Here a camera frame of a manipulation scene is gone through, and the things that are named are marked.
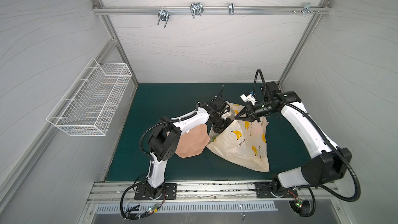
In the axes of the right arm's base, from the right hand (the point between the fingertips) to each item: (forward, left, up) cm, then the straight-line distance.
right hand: (238, 115), depth 71 cm
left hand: (0, 0, -15) cm, 15 cm away
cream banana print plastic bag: (-10, -3, -7) cm, 12 cm away
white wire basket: (-2, +68, +6) cm, 68 cm away
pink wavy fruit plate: (-3, +23, -26) cm, 35 cm away
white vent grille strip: (-35, +24, -26) cm, 49 cm away
